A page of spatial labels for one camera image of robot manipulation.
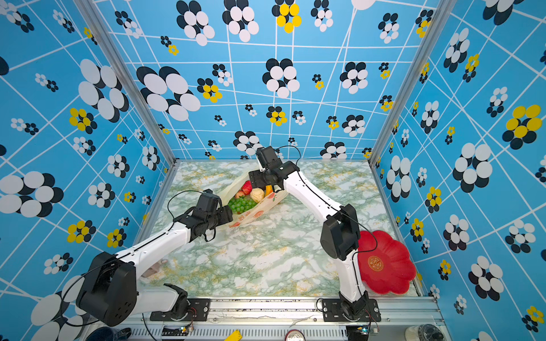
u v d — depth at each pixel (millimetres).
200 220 662
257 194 990
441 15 692
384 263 841
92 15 693
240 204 975
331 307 735
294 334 603
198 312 734
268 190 1033
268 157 677
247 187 997
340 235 503
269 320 724
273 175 620
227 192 905
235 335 690
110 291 411
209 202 679
